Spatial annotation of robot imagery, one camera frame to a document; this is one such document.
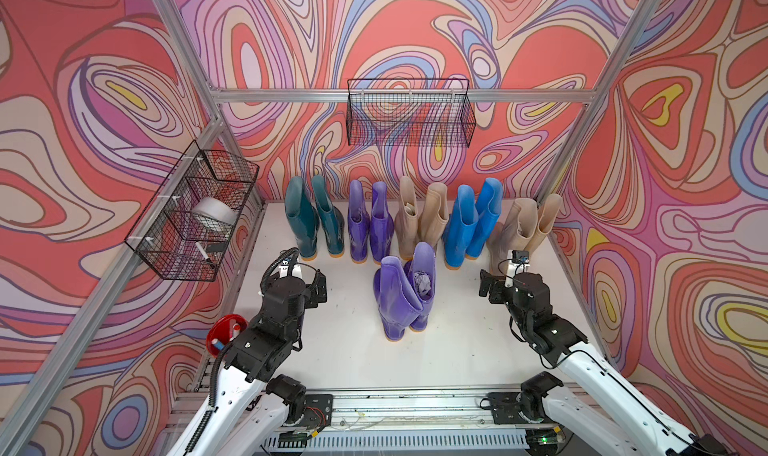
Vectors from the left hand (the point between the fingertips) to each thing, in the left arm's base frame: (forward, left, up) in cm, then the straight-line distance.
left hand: (304, 273), depth 72 cm
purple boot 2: (+4, -29, -6) cm, 30 cm away
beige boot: (+18, -26, -3) cm, 32 cm away
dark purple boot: (+14, -12, +2) cm, 19 cm away
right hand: (+3, -51, -8) cm, 52 cm away
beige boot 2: (+20, -34, +1) cm, 39 cm away
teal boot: (+17, +3, +1) cm, 18 cm away
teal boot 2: (+18, -4, 0) cm, 19 cm away
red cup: (-10, +21, -11) cm, 26 cm away
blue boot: (+13, -40, +2) cm, 42 cm away
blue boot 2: (+19, -49, +3) cm, 52 cm away
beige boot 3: (+17, -58, -6) cm, 61 cm away
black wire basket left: (+14, +35, 0) cm, 38 cm away
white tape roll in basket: (+13, +22, +9) cm, 28 cm away
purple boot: (-5, -23, -6) cm, 24 cm away
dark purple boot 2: (+16, -19, -2) cm, 24 cm away
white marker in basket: (+3, +24, +2) cm, 24 cm away
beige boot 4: (+19, -66, +3) cm, 69 cm away
